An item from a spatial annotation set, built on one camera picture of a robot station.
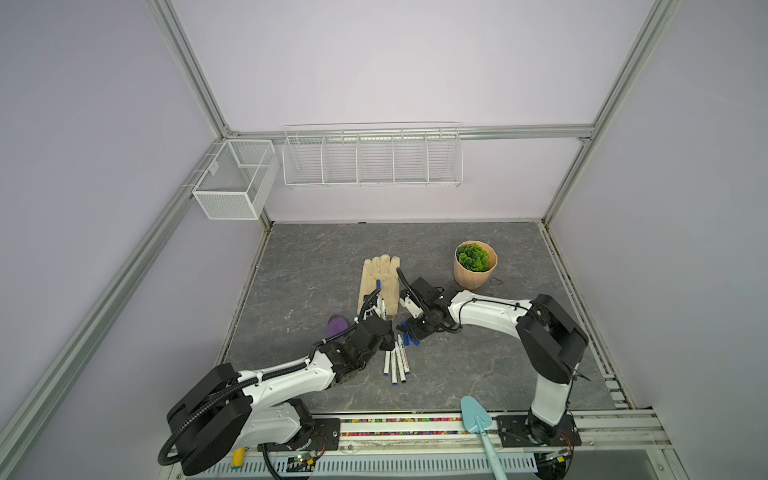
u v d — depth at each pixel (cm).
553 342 48
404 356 86
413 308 77
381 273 104
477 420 74
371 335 62
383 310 81
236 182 97
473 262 94
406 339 89
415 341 89
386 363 85
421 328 80
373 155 98
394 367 84
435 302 69
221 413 41
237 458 70
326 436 74
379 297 77
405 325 82
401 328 91
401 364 85
